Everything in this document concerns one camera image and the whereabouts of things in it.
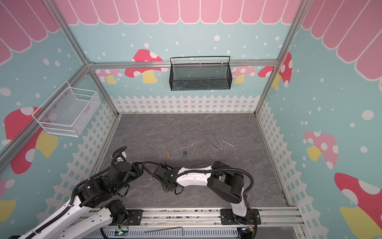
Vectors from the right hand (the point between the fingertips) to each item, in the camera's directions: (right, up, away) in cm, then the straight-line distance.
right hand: (167, 184), depth 84 cm
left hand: (-11, +12, -10) cm, 19 cm away
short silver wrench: (+34, +20, +18) cm, 43 cm away
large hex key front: (+2, -16, -13) cm, 21 cm away
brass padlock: (-2, +16, +13) cm, 20 cm away
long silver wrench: (+33, +18, +15) cm, 41 cm away
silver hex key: (+39, +21, +18) cm, 48 cm away
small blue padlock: (+9, +16, +15) cm, 24 cm away
